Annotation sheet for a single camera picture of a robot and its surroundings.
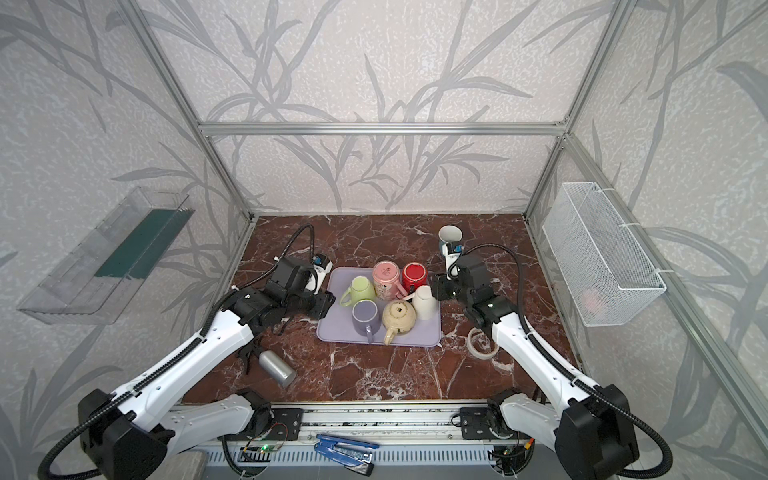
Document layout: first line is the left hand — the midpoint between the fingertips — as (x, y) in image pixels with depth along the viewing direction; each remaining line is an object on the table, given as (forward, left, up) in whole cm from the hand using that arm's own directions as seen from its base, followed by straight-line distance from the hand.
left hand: (331, 288), depth 79 cm
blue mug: (+27, -36, -9) cm, 46 cm away
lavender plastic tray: (-3, +1, -15) cm, 16 cm away
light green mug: (+4, -6, -9) cm, 12 cm away
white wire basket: (-2, -61, +18) cm, 63 cm away
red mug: (+11, -23, -10) cm, 28 cm away
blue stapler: (-36, -9, -15) cm, 40 cm away
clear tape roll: (-12, -42, -17) cm, 47 cm away
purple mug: (-4, -9, -10) cm, 14 cm away
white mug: (+1, -26, -10) cm, 28 cm away
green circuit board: (-34, +13, -17) cm, 40 cm away
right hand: (+7, -29, +1) cm, 29 cm away
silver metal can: (-16, +15, -15) cm, 27 cm away
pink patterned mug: (+8, -14, -7) cm, 18 cm away
